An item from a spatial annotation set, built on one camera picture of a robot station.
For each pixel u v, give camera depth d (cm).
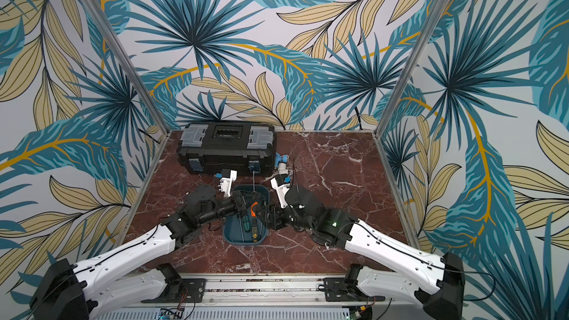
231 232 86
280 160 106
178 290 67
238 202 65
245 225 86
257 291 75
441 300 38
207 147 89
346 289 65
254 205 70
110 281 44
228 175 70
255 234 83
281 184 61
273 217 58
